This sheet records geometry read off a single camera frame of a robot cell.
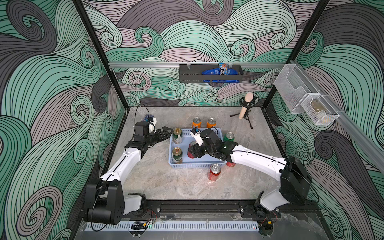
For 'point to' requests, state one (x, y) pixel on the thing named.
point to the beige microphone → (248, 100)
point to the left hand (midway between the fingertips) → (167, 130)
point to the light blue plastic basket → (204, 162)
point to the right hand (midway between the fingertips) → (194, 145)
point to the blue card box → (146, 116)
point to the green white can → (177, 135)
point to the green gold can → (177, 155)
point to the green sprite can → (229, 136)
